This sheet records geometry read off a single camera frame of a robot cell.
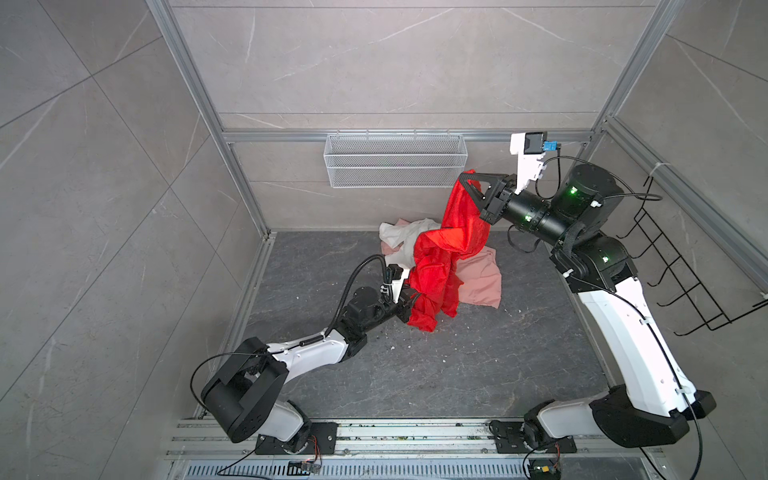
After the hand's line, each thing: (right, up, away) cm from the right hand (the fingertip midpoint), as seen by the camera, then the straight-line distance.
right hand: (460, 176), depth 52 cm
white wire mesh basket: (-11, +19, +48) cm, 53 cm away
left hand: (-4, -21, +25) cm, 33 cm away
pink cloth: (+17, -19, +47) cm, 53 cm away
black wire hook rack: (+54, -25, +11) cm, 60 cm away
